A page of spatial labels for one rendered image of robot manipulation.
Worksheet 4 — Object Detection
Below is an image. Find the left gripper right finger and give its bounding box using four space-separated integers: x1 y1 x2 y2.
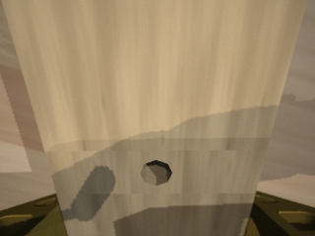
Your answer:
245 191 315 236

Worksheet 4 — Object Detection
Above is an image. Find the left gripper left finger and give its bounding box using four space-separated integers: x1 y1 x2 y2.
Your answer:
0 194 68 236

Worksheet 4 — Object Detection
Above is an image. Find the light wooden slat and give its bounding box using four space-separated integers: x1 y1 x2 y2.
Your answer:
1 0 308 236

